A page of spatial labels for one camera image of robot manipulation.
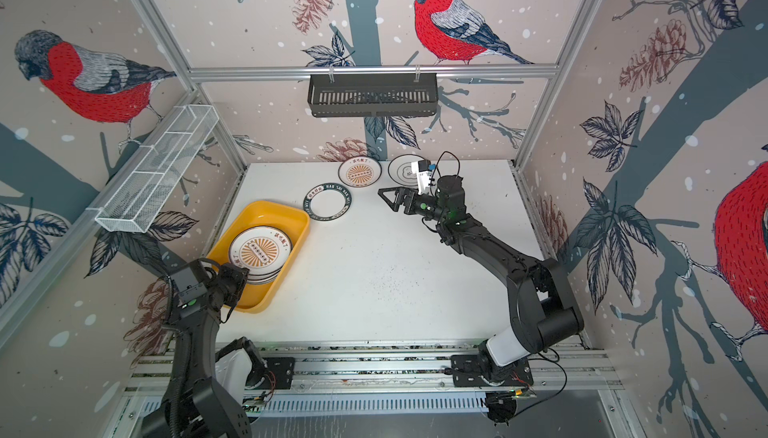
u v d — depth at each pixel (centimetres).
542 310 44
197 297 61
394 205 72
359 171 118
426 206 72
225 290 70
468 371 73
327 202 110
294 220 103
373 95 107
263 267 87
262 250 90
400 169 119
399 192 71
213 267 69
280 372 73
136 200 71
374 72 93
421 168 75
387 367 76
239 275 74
